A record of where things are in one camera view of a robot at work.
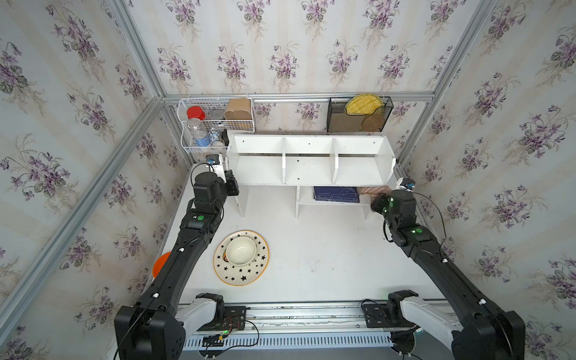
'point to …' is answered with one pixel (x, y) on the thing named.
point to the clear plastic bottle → (198, 133)
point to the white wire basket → (206, 121)
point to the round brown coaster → (373, 123)
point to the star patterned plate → (241, 276)
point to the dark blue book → (336, 193)
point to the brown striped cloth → (374, 191)
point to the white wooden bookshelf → (306, 161)
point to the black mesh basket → (338, 121)
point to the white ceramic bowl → (241, 250)
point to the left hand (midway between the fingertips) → (234, 172)
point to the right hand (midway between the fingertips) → (382, 194)
